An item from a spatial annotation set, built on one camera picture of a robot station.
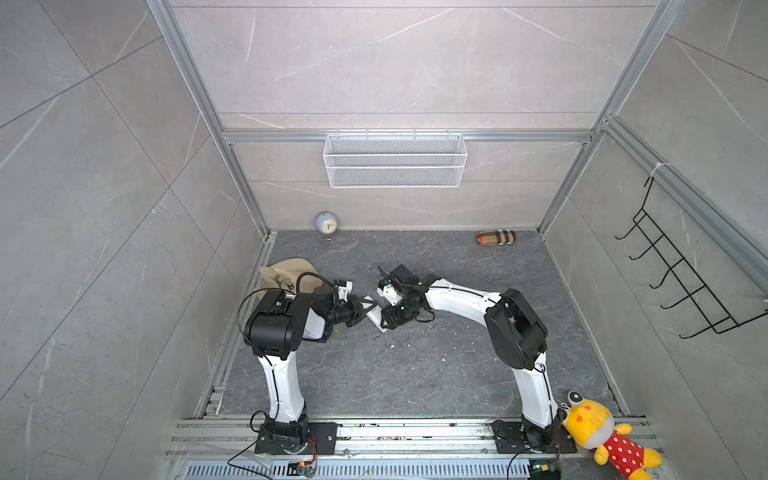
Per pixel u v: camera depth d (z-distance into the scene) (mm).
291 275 1004
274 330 533
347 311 877
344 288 938
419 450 730
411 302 703
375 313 923
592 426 691
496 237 1144
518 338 528
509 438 731
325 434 731
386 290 874
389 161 1007
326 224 1144
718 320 585
